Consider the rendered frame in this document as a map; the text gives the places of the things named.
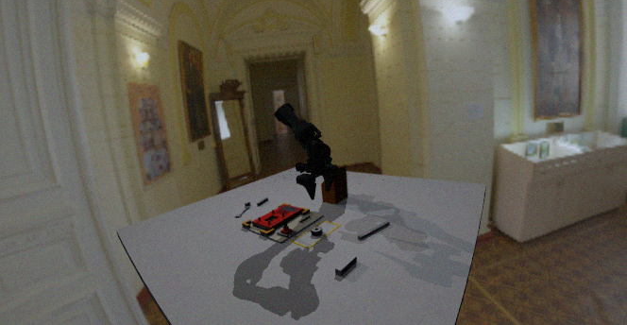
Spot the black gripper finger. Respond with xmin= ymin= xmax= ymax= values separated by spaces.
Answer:
xmin=322 ymin=174 xmax=337 ymax=192
xmin=302 ymin=183 xmax=316 ymax=199

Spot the black tyre wheel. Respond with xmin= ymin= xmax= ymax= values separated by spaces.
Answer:
xmin=311 ymin=227 xmax=323 ymax=236

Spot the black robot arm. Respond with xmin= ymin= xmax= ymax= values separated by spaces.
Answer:
xmin=275 ymin=103 xmax=332 ymax=173

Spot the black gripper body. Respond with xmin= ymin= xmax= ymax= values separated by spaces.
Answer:
xmin=296 ymin=157 xmax=339 ymax=186

